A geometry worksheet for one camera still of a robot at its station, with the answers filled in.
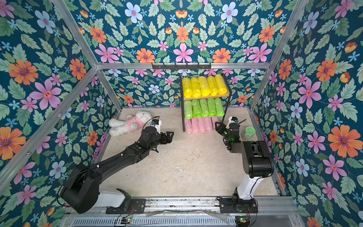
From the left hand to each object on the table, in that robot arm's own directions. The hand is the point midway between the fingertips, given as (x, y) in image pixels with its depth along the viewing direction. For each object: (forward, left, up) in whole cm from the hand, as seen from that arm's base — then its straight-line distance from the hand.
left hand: (170, 132), depth 85 cm
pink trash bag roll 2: (+13, -16, -11) cm, 23 cm away
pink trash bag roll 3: (+14, -22, -13) cm, 29 cm away
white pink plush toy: (+11, +37, -6) cm, 39 cm away
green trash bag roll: (+12, -12, +6) cm, 18 cm away
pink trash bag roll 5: (+17, -32, -12) cm, 38 cm away
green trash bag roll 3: (+16, -23, +5) cm, 28 cm away
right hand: (+9, -32, -6) cm, 34 cm away
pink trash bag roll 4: (+14, -27, -12) cm, 32 cm away
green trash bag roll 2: (+11, -17, +5) cm, 21 cm away
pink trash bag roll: (+14, -11, -10) cm, 21 cm away
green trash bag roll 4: (+14, -27, +5) cm, 31 cm away
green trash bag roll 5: (+12, -32, +5) cm, 35 cm away
